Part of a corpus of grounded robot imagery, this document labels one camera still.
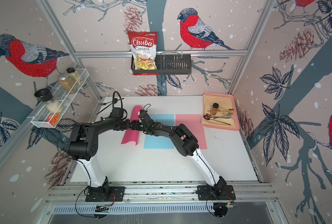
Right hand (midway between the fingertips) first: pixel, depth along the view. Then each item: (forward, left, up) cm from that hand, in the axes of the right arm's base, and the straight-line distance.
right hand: (132, 126), depth 99 cm
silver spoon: (+15, -74, -2) cm, 75 cm away
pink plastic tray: (+17, -67, -1) cm, 69 cm away
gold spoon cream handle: (+20, -75, -2) cm, 78 cm away
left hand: (+4, +3, -1) cm, 5 cm away
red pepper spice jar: (+15, -61, +4) cm, 63 cm away
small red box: (-16, +28, +30) cm, 44 cm away
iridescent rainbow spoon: (+13, -64, -3) cm, 65 cm away
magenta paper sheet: (-8, -3, +2) cm, 9 cm away
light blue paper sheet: (-10, -17, -3) cm, 20 cm away
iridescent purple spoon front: (+11, -57, -3) cm, 58 cm away
